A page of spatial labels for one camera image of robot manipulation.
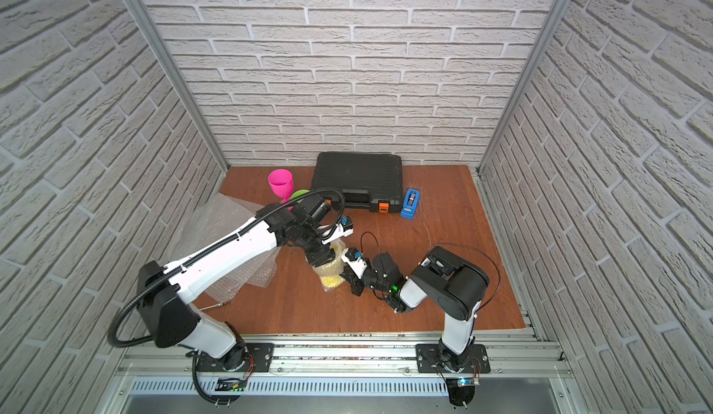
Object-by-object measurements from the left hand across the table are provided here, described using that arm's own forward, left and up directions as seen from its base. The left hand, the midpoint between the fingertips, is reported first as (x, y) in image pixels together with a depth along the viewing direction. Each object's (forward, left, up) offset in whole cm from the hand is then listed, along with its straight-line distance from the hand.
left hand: (333, 247), depth 77 cm
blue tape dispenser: (+25, -27, -12) cm, 39 cm away
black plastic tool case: (+39, -11, -13) cm, 42 cm away
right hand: (-1, -2, -13) cm, 13 cm away
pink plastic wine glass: (+25, +19, -1) cm, 32 cm away
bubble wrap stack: (+19, +46, -16) cm, 52 cm away
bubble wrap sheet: (-3, +2, -12) cm, 12 cm away
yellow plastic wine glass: (-5, +1, -6) cm, 8 cm away
